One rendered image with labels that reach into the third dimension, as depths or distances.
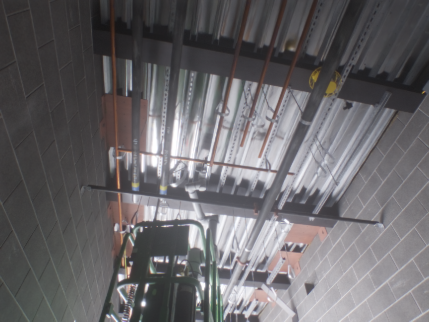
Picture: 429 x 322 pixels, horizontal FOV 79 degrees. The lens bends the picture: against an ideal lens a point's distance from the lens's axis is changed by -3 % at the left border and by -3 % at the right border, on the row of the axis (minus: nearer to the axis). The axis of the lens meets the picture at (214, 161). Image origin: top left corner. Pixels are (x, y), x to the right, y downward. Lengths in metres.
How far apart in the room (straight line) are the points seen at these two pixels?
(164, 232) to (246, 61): 1.57
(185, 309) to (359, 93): 2.34
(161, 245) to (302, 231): 2.78
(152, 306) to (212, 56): 1.95
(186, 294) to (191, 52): 1.85
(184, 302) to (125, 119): 1.97
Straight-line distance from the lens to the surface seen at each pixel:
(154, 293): 2.00
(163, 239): 2.13
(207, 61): 2.47
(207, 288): 1.92
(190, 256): 2.92
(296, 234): 4.49
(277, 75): 2.57
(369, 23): 2.56
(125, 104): 2.99
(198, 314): 6.78
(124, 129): 3.15
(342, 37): 1.92
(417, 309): 3.14
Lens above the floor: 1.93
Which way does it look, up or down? 52 degrees up
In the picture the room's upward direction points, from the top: straight up
